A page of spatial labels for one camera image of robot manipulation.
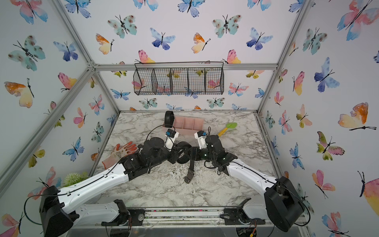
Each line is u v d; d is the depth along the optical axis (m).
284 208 0.41
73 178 0.71
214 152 0.62
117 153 0.96
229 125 1.11
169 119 0.99
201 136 0.72
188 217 0.76
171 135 0.62
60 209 0.39
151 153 0.54
